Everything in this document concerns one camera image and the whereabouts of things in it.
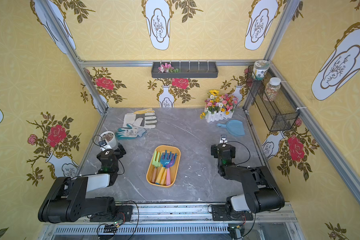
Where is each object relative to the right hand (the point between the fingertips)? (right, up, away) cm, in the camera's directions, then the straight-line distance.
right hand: (226, 144), depth 94 cm
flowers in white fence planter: (-3, +25, +7) cm, 26 cm away
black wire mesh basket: (+25, +18, -13) cm, 34 cm away
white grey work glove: (-56, +17, +20) cm, 61 cm away
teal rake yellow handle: (-38, -17, -10) cm, 43 cm away
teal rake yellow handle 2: (-35, -8, -4) cm, 36 cm away
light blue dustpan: (+11, +10, +17) cm, 22 cm away
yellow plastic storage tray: (-32, -2, -3) cm, 33 cm away
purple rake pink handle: (-35, -14, -9) cm, 39 cm away
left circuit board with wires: (-62, -38, -20) cm, 75 cm away
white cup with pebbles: (-74, +4, +2) cm, 74 cm away
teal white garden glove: (-66, +7, +13) cm, 67 cm away
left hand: (-73, -1, -4) cm, 73 cm away
